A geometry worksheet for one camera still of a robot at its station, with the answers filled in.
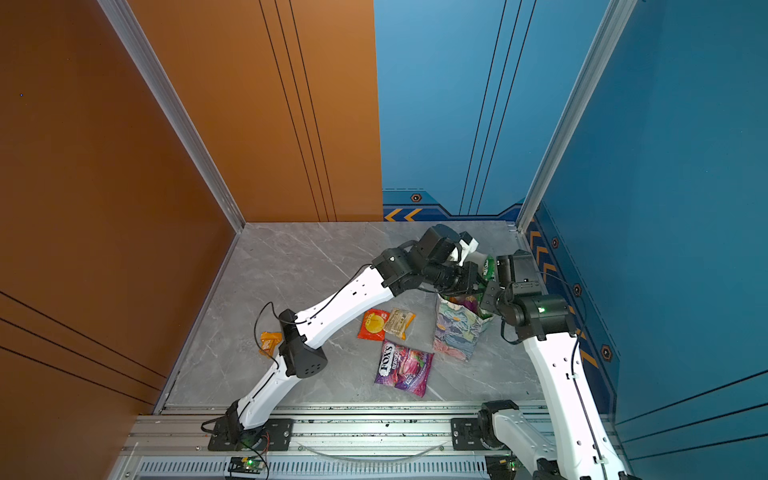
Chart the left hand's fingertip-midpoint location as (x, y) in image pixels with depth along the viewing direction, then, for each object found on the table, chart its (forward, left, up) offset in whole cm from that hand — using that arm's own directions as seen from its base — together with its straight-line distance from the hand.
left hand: (495, 288), depth 66 cm
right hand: (+2, -1, -5) cm, 6 cm away
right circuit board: (-30, -3, -31) cm, 43 cm away
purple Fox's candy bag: (-9, +20, -27) cm, 35 cm away
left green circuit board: (-30, +58, -32) cm, 72 cm away
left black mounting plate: (-25, +52, -30) cm, 65 cm away
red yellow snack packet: (+4, +29, -27) cm, 39 cm away
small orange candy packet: (-1, +60, -28) cm, 66 cm away
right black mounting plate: (-24, +5, -29) cm, 38 cm away
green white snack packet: (+5, 0, 0) cm, 5 cm away
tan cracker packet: (+5, +21, -28) cm, 36 cm away
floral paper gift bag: (-4, +7, -12) cm, 15 cm away
